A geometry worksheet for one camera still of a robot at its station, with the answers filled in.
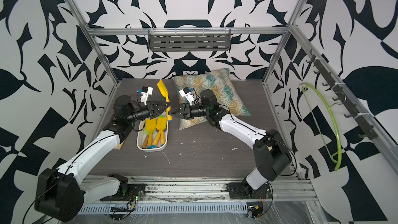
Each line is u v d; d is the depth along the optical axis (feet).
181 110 2.17
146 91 2.28
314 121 2.32
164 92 2.43
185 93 2.31
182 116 2.14
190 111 2.18
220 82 3.26
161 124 3.08
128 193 2.37
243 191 2.20
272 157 1.46
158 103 2.28
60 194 1.27
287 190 2.50
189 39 3.12
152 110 2.13
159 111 2.21
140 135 2.98
